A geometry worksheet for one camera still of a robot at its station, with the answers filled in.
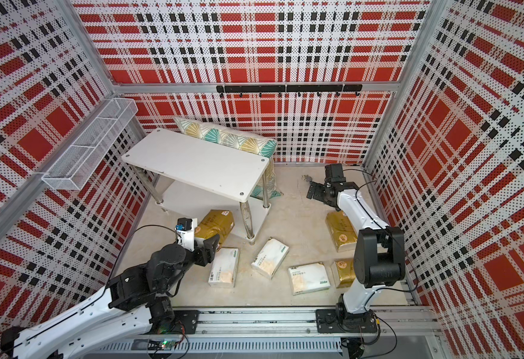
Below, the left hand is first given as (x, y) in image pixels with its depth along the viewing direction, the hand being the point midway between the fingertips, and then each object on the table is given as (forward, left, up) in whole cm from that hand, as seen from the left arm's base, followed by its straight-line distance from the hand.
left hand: (214, 235), depth 72 cm
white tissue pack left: (-7, -1, -16) cm, 17 cm away
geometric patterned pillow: (+31, -7, +14) cm, 35 cm away
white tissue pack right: (-9, -32, -17) cm, 37 cm away
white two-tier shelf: (+15, +7, +12) cm, 21 cm away
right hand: (+23, -39, -8) cm, 46 cm away
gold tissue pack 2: (+7, -47, -14) cm, 49 cm away
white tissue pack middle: (-2, -18, -15) cm, 24 cm away
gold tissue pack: (+3, -1, +4) cm, 5 cm away
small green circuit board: (-28, +14, -19) cm, 37 cm away
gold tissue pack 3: (-7, -44, -15) cm, 47 cm away
